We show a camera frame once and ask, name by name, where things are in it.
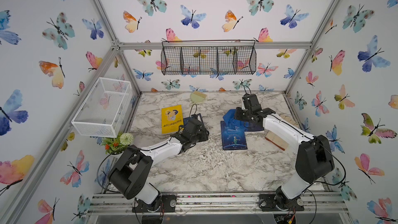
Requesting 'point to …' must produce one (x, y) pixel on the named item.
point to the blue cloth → (229, 119)
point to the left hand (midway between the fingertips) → (209, 132)
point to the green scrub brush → (198, 97)
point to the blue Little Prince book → (233, 137)
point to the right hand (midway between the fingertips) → (236, 112)
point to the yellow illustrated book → (172, 119)
